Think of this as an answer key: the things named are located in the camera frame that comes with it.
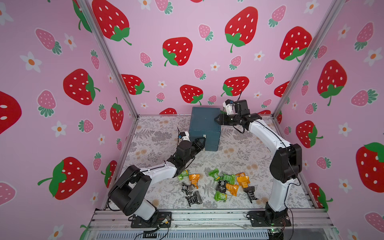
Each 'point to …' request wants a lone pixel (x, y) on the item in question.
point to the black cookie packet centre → (221, 186)
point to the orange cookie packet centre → (233, 189)
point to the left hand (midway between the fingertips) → (205, 139)
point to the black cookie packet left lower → (195, 198)
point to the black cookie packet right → (250, 190)
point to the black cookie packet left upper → (188, 189)
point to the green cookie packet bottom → (218, 196)
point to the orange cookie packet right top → (243, 180)
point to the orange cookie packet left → (194, 179)
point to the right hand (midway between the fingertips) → (221, 118)
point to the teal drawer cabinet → (203, 125)
